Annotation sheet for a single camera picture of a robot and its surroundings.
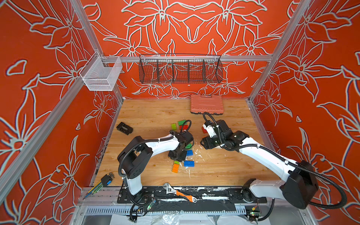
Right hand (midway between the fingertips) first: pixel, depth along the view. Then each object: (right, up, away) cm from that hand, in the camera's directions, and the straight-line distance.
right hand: (204, 139), depth 81 cm
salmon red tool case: (+8, +23, +30) cm, 38 cm away
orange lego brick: (-17, -17, 0) cm, 24 cm away
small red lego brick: (-1, +6, -5) cm, 8 cm away
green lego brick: (-10, -3, -5) cm, 11 cm away
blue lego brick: (-8, -10, +7) cm, 15 cm away
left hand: (-14, -14, +5) cm, 20 cm away
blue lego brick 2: (-9, -15, +2) cm, 18 cm away
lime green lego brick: (-19, +6, +20) cm, 28 cm away
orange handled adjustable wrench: (-19, -27, -7) cm, 33 cm away
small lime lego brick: (-16, -14, +2) cm, 22 cm away
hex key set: (-56, -22, -4) cm, 61 cm away
